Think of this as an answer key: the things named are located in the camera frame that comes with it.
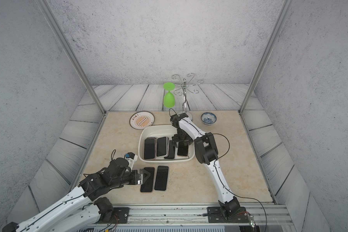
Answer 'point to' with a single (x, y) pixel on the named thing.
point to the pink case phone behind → (150, 148)
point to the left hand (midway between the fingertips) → (146, 176)
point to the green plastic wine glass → (169, 98)
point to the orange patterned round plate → (140, 119)
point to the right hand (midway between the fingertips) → (183, 144)
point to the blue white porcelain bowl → (208, 118)
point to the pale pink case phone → (183, 148)
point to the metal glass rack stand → (184, 84)
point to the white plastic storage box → (155, 131)
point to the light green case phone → (161, 179)
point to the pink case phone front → (162, 146)
